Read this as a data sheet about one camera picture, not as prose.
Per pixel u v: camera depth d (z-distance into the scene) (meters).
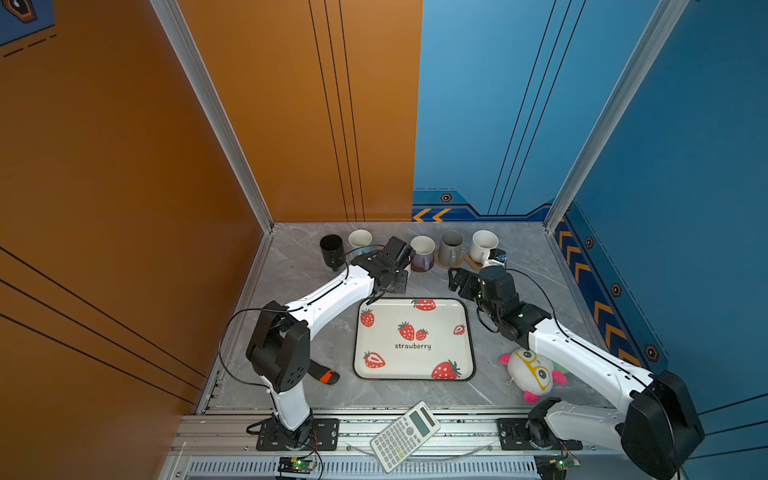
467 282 0.72
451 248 0.99
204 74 0.81
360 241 1.06
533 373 0.76
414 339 0.89
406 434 0.72
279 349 0.46
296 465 0.71
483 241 1.06
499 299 0.60
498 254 0.71
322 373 0.83
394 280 0.77
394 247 0.68
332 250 1.02
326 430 0.74
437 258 1.08
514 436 0.72
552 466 0.71
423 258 0.99
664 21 0.70
